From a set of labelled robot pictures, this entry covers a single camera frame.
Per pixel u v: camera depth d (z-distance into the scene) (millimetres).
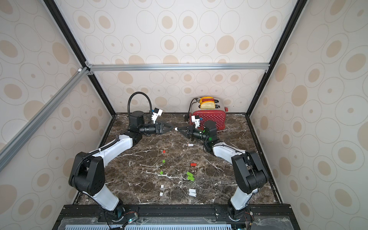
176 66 902
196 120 801
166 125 781
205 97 1001
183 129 795
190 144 1003
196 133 746
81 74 848
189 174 875
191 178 856
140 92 689
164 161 936
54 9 684
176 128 796
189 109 1098
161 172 879
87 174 455
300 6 673
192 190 817
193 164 919
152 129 731
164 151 974
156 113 761
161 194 800
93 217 728
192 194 800
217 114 972
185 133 747
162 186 829
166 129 759
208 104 972
